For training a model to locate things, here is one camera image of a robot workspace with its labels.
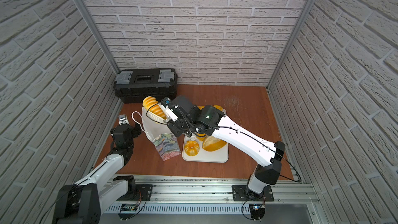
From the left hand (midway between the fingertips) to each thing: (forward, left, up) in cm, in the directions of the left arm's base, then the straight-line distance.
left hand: (127, 121), depth 85 cm
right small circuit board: (-41, -68, -11) cm, 80 cm away
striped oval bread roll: (-3, -18, +20) cm, 27 cm away
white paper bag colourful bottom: (-15, -24, +4) cm, 29 cm away
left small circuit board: (-40, -7, -15) cm, 43 cm away
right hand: (-11, -30, +17) cm, 36 cm away
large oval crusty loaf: (-11, -47, -7) cm, 49 cm away
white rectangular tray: (-16, -52, -11) cm, 56 cm away
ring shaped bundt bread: (-11, -36, -10) cm, 39 cm away
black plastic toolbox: (+24, +3, +4) cm, 25 cm away
